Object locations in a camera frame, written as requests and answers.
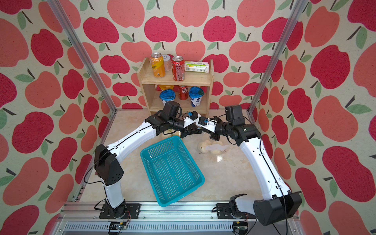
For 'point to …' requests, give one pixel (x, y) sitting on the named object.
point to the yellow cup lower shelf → (163, 87)
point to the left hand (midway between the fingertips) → (201, 134)
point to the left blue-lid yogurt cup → (167, 95)
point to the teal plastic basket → (171, 169)
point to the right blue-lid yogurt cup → (196, 93)
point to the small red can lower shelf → (183, 92)
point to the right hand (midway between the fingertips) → (204, 128)
